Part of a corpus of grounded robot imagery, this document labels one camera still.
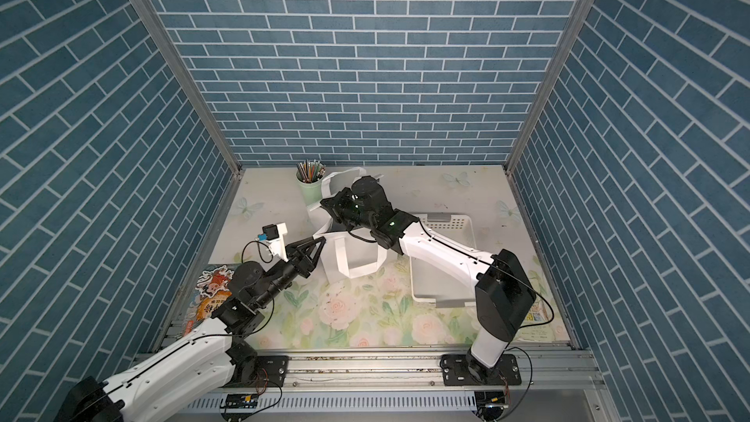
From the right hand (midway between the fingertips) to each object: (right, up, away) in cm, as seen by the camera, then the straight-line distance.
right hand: (320, 201), depth 74 cm
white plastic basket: (+32, -27, +17) cm, 45 cm away
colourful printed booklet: (-36, -27, +13) cm, 47 cm away
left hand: (+3, -11, -1) cm, 11 cm away
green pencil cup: (-9, +2, +25) cm, 27 cm away
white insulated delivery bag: (+7, -13, -3) cm, 15 cm away
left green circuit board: (-19, -50, -2) cm, 54 cm away
